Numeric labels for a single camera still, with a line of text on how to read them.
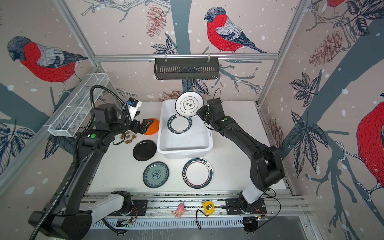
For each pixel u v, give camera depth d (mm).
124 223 710
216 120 645
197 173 840
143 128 631
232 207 727
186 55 948
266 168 445
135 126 612
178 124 1072
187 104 898
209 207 719
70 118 726
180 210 710
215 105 634
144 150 925
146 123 622
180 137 985
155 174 847
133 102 580
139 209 731
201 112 747
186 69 1066
